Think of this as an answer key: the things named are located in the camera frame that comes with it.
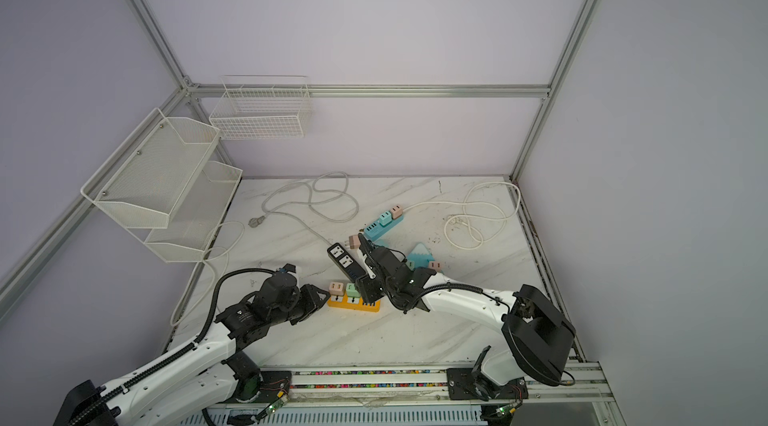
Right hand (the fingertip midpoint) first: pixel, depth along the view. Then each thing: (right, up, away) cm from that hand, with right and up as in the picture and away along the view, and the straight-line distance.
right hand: (360, 282), depth 81 cm
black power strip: (-4, +2, +12) cm, 13 cm away
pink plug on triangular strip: (+22, +3, +7) cm, 23 cm away
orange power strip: (-2, -7, +5) cm, 9 cm away
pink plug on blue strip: (+10, +19, +20) cm, 30 cm away
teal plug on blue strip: (+7, +17, +19) cm, 27 cm away
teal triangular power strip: (+18, +5, +13) cm, 23 cm away
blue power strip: (+3, +13, +20) cm, 24 cm away
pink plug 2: (-7, -2, +3) cm, 8 cm away
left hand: (-9, -4, -1) cm, 10 cm away
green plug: (-3, -3, +2) cm, 5 cm away
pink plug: (-4, +9, +17) cm, 20 cm away
